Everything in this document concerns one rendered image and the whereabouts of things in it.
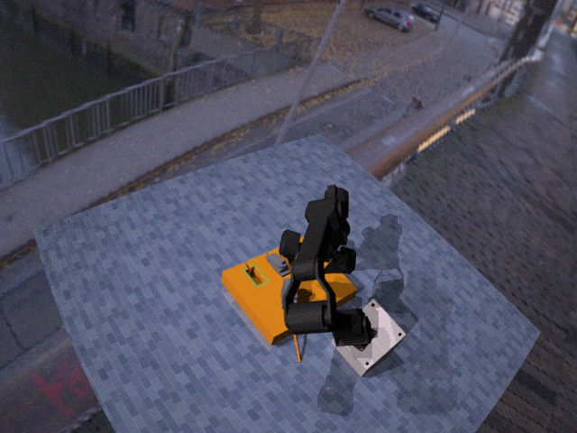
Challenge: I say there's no orange flat deck plate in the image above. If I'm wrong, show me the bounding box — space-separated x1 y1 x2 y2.
222 248 357 345

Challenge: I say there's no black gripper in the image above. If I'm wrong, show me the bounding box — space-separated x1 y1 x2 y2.
279 229 356 274

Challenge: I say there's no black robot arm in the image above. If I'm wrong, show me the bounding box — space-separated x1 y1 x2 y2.
283 184 377 352

